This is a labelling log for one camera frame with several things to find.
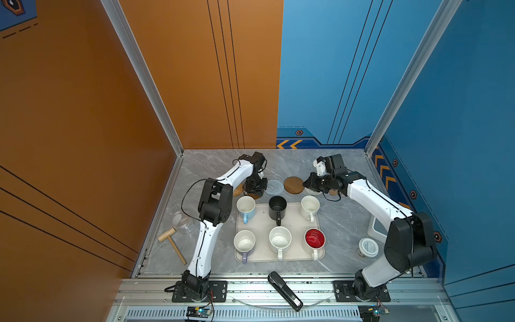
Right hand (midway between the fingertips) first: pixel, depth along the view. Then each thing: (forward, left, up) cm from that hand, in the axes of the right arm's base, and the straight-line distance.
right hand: (302, 183), depth 87 cm
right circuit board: (-45, -21, -17) cm, 53 cm away
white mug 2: (-19, +10, -13) cm, 26 cm away
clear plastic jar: (-15, +50, -8) cm, 53 cm away
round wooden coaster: (+10, +1, -15) cm, 18 cm away
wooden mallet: (-17, +59, -13) cm, 63 cm away
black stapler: (-39, +9, -12) cm, 42 cm away
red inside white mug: (-23, -3, -7) cm, 24 cm away
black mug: (-7, +11, -9) cm, 16 cm away
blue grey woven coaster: (+8, +12, -14) cm, 20 cm away
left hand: (+4, +17, -13) cm, 22 cm away
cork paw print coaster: (-8, -11, +5) cm, 14 cm away
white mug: (-5, -4, -10) cm, 12 cm away
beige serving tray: (-11, +18, -17) cm, 27 cm away
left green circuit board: (-45, +40, -16) cm, 62 cm away
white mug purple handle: (-21, +25, -12) cm, 35 cm away
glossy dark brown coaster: (+2, +21, -13) cm, 25 cm away
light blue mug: (-5, +25, -11) cm, 28 cm away
